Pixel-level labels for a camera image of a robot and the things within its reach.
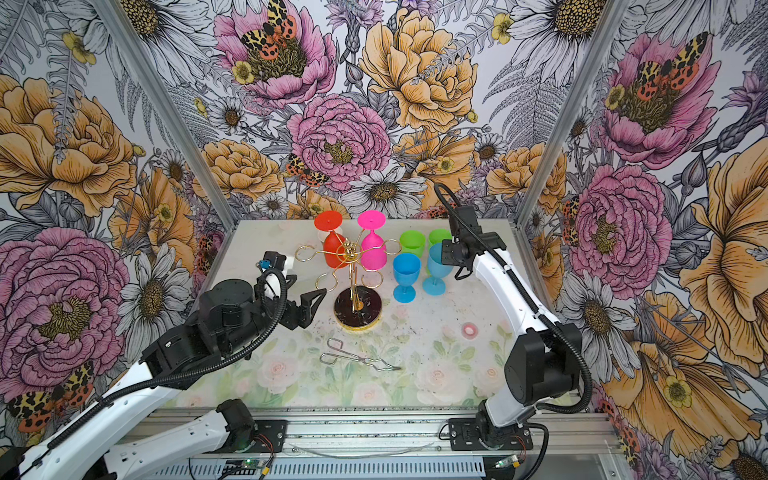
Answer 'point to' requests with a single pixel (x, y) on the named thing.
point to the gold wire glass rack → (357, 307)
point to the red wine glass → (335, 250)
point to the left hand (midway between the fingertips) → (307, 294)
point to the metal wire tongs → (337, 344)
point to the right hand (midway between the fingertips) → (456, 261)
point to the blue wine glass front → (407, 268)
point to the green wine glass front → (412, 242)
